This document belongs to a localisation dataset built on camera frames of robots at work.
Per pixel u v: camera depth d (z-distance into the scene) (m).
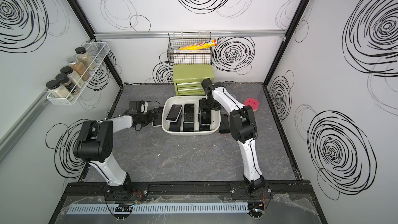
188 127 0.93
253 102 1.05
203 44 0.86
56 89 0.61
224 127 0.89
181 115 1.00
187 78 1.00
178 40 0.94
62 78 0.63
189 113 0.99
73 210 0.69
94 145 0.49
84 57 0.75
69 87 0.67
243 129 0.58
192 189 0.75
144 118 0.86
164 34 0.91
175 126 0.94
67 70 0.66
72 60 0.69
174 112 1.03
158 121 0.90
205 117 1.08
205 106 0.88
